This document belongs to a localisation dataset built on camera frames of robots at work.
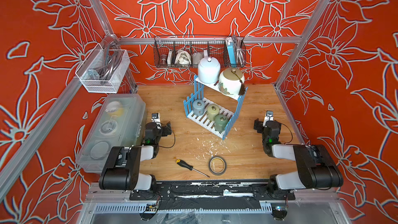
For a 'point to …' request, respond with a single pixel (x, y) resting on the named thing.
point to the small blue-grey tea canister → (198, 107)
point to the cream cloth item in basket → (183, 59)
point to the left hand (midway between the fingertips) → (162, 121)
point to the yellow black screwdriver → (187, 166)
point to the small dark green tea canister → (221, 121)
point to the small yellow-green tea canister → (212, 110)
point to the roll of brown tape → (217, 173)
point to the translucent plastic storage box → (118, 120)
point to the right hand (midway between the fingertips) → (263, 118)
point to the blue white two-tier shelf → (203, 120)
